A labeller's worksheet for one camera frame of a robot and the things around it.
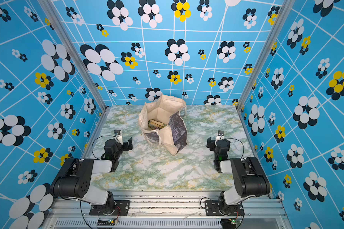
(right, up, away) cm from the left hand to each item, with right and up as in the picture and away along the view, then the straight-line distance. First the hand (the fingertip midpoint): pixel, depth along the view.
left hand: (126, 136), depth 94 cm
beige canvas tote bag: (+28, +19, +8) cm, 34 cm away
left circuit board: (-2, -41, -22) cm, 46 cm away
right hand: (+63, -1, -1) cm, 63 cm away
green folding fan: (+19, +7, +8) cm, 22 cm away
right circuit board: (+59, -40, -24) cm, 76 cm away
